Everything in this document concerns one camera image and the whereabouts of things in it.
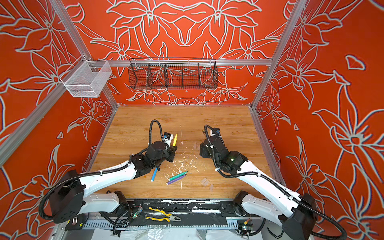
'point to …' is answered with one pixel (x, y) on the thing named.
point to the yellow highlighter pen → (175, 140)
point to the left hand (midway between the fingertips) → (176, 146)
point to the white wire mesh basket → (86, 78)
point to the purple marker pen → (175, 179)
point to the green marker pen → (177, 176)
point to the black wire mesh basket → (164, 73)
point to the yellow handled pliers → (168, 217)
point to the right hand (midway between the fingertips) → (202, 145)
